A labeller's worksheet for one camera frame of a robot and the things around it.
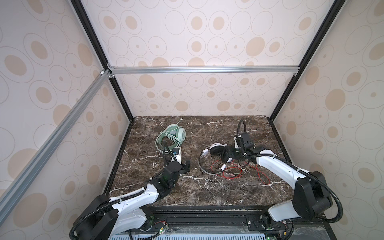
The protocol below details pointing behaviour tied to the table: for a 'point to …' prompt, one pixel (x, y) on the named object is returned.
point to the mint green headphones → (174, 131)
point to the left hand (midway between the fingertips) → (188, 155)
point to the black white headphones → (216, 149)
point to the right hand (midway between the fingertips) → (228, 151)
